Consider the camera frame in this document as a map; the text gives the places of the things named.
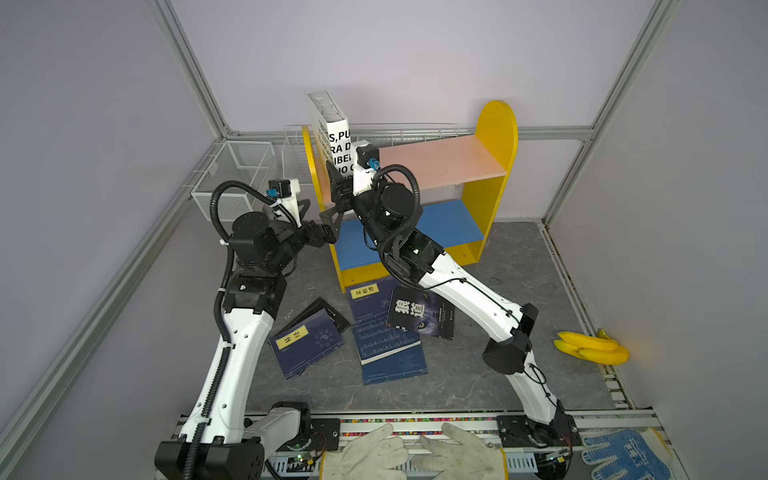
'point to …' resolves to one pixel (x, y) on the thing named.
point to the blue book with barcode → (378, 340)
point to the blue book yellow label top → (371, 301)
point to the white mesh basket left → (245, 162)
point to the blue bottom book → (408, 362)
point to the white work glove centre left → (375, 456)
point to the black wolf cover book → (423, 311)
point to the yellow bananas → (601, 349)
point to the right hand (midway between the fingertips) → (341, 163)
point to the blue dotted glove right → (644, 453)
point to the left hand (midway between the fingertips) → (327, 207)
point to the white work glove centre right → (465, 459)
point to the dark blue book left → (305, 341)
